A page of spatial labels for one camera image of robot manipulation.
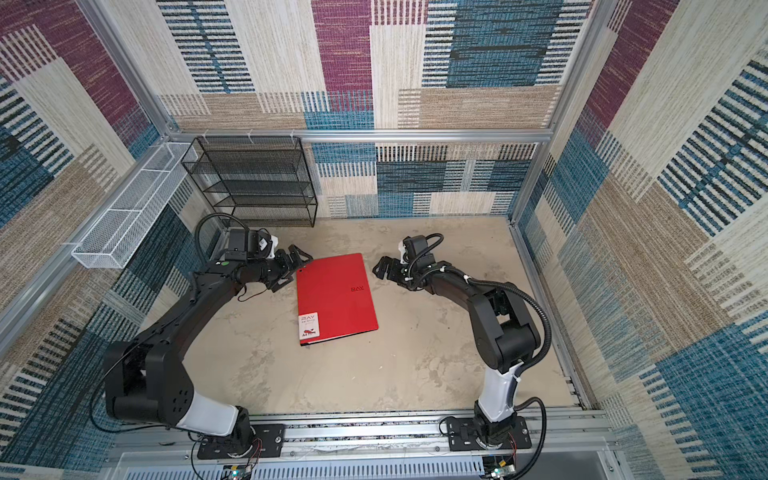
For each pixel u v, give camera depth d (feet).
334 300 3.18
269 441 2.40
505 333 1.63
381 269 2.82
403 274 2.71
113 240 2.31
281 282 2.69
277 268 2.49
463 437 2.39
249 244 2.22
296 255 2.54
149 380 1.40
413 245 2.49
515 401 1.89
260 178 3.56
